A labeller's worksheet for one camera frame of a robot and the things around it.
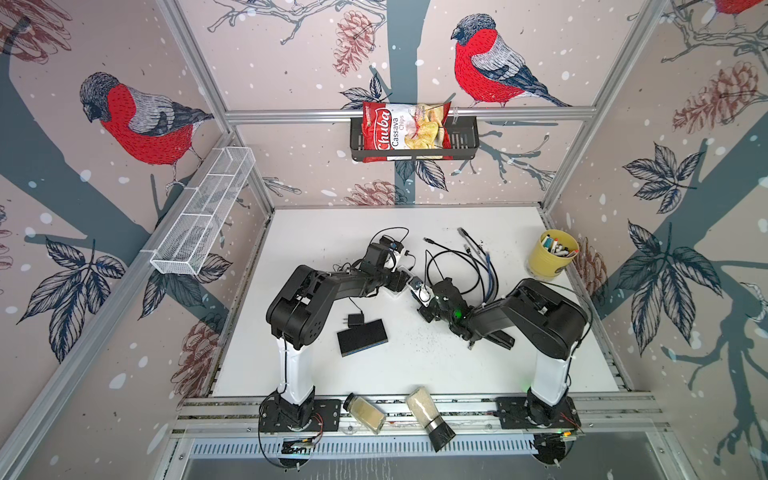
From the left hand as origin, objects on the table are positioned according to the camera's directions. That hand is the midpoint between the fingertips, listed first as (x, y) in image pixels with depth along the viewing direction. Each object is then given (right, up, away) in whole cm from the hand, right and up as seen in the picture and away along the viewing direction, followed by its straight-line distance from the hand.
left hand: (405, 279), depth 97 cm
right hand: (+2, -6, -2) cm, 6 cm away
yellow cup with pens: (+46, +9, -5) cm, 48 cm away
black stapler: (+27, -15, -13) cm, 34 cm away
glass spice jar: (-11, -28, -26) cm, 40 cm away
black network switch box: (-14, -15, -12) cm, 23 cm away
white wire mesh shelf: (-55, +22, -18) cm, 62 cm away
